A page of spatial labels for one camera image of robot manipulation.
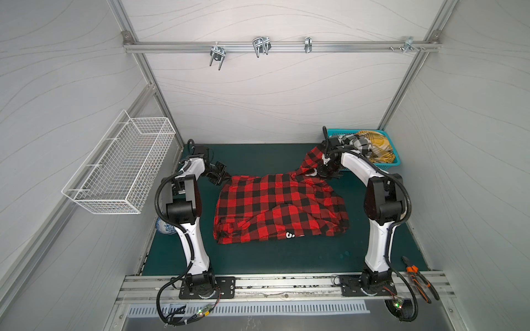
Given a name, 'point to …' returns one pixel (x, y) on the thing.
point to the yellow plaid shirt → (381, 150)
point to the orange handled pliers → (417, 276)
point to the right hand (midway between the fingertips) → (323, 172)
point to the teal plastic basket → (331, 133)
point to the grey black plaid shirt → (360, 142)
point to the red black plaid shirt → (274, 207)
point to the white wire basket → (116, 174)
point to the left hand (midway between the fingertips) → (235, 170)
